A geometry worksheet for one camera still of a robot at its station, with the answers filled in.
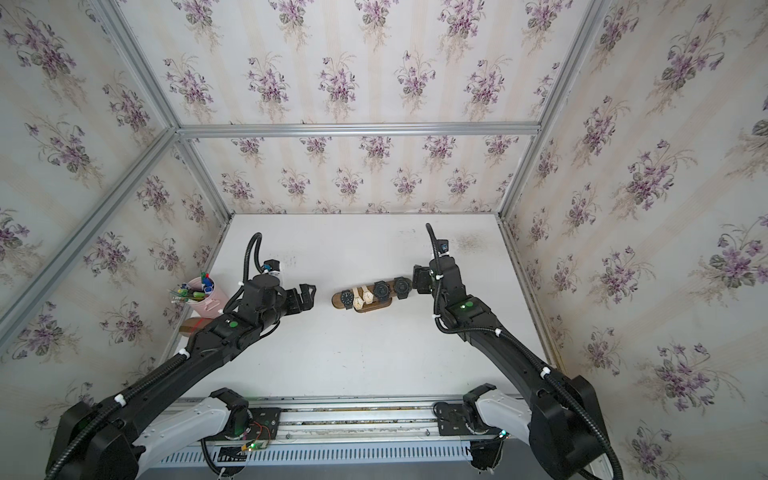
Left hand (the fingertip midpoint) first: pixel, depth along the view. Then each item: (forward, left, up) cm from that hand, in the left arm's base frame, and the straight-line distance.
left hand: (305, 290), depth 82 cm
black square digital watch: (+3, -21, -5) cm, 22 cm away
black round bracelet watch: (+5, -28, -5) cm, 29 cm away
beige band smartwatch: (+2, -17, -5) cm, 18 cm away
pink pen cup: (0, +29, -3) cm, 30 cm away
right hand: (+5, -36, +4) cm, 37 cm away
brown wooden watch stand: (0, -8, -6) cm, 10 cm away
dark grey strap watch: (+1, -11, -6) cm, 13 cm away
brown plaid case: (-5, +35, -11) cm, 37 cm away
